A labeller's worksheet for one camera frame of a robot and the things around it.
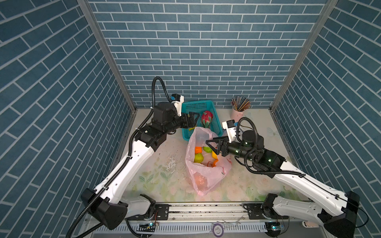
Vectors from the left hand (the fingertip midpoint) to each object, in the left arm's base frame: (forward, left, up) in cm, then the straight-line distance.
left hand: (193, 114), depth 69 cm
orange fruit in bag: (-2, -3, -29) cm, 29 cm away
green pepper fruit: (-7, -3, -31) cm, 32 cm away
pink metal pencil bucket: (+25, -32, -28) cm, 50 cm away
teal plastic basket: (+37, -6, -30) cm, 48 cm away
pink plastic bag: (-19, -6, -16) cm, 26 cm away
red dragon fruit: (+23, -10, -28) cm, 37 cm away
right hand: (-11, -6, -4) cm, 13 cm away
